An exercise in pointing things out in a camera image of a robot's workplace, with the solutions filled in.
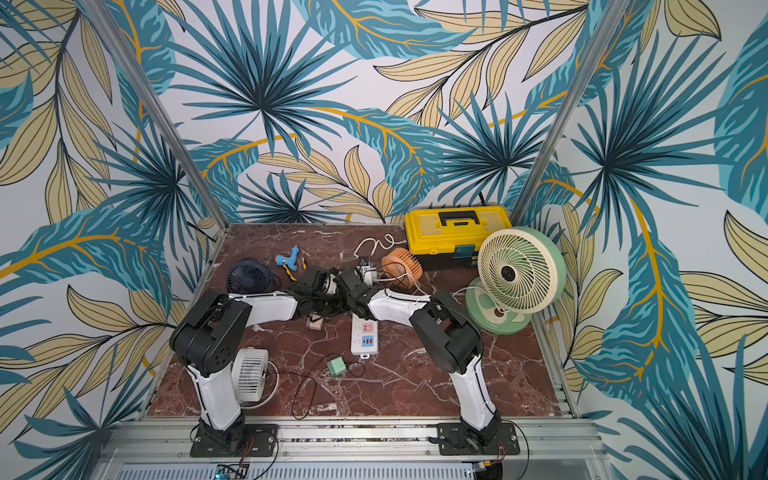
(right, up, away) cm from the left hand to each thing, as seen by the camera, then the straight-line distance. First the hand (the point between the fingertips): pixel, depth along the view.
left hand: (356, 308), depth 94 cm
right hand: (+2, +7, +4) cm, 8 cm away
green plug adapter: (-4, -14, -11) cm, 18 cm away
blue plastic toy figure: (-25, +15, +12) cm, 31 cm away
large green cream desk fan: (+43, +12, -19) cm, 49 cm away
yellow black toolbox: (+30, +22, +2) cm, 37 cm away
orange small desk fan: (+14, +13, -3) cm, 19 cm away
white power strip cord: (+10, +23, +17) cm, 30 cm away
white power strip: (+3, -7, -6) cm, 10 cm away
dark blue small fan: (-33, +10, -2) cm, 34 cm away
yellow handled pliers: (-24, +11, +9) cm, 28 cm away
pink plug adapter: (-11, -4, -6) cm, 13 cm away
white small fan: (-25, -11, -19) cm, 33 cm away
